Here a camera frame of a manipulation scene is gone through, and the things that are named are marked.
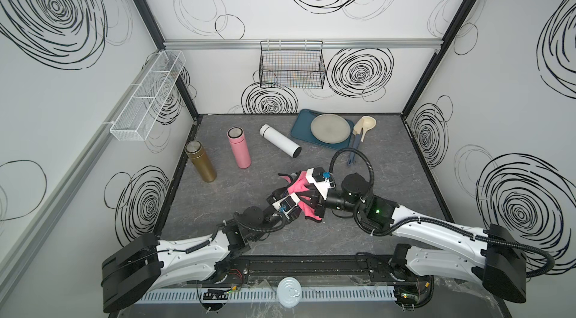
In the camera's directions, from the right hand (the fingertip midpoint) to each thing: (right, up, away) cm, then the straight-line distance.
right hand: (296, 195), depth 67 cm
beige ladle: (+37, +24, +48) cm, 65 cm away
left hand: (+1, 0, +5) cm, 5 cm away
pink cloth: (+1, +4, -3) cm, 5 cm away
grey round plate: (+18, +21, +46) cm, 54 cm away
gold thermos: (-36, +13, +14) cm, 41 cm away
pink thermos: (-22, +18, +18) cm, 33 cm away
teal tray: (+4, +22, +49) cm, 54 cm away
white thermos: (-7, +16, +38) cm, 42 cm away
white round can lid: (-2, -28, -1) cm, 28 cm away
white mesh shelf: (-52, +22, +5) cm, 57 cm away
